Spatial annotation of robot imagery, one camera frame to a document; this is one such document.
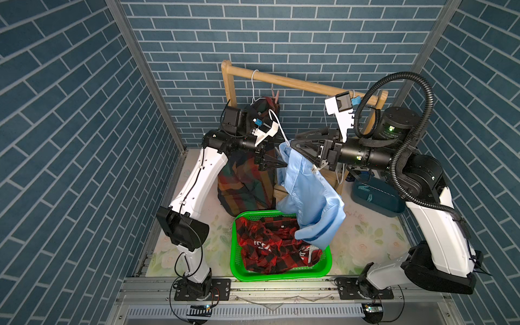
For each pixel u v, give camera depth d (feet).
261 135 1.83
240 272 2.53
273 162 1.98
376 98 1.86
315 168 1.30
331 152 1.24
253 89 2.27
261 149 1.93
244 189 2.78
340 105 1.21
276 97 2.84
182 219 1.44
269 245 2.54
